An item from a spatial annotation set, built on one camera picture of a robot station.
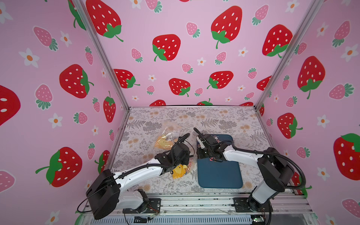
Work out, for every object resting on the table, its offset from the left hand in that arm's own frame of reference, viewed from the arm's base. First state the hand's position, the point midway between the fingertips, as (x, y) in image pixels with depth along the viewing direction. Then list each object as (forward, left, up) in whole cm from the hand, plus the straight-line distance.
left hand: (188, 154), depth 83 cm
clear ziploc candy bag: (+18, +14, -5) cm, 23 cm away
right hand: (+3, -4, -5) cm, 7 cm away
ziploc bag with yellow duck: (-7, +4, -7) cm, 11 cm away
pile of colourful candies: (+18, -20, -9) cm, 29 cm away
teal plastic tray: (-9, -19, -9) cm, 23 cm away
